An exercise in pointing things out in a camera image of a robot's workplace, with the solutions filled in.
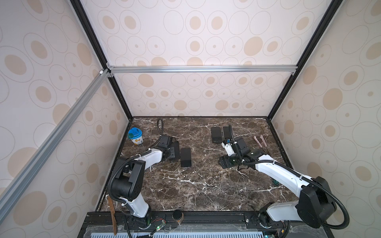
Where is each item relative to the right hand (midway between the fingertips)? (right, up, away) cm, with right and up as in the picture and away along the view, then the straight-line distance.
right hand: (224, 159), depth 86 cm
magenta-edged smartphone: (-24, -1, +14) cm, 27 cm away
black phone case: (-31, +7, +17) cm, 36 cm away
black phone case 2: (-1, +14, +23) cm, 27 cm away
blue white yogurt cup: (-56, +14, +11) cm, 59 cm away
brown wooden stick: (-60, -27, -10) cm, 66 cm away
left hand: (-31, +5, +10) cm, 33 cm away
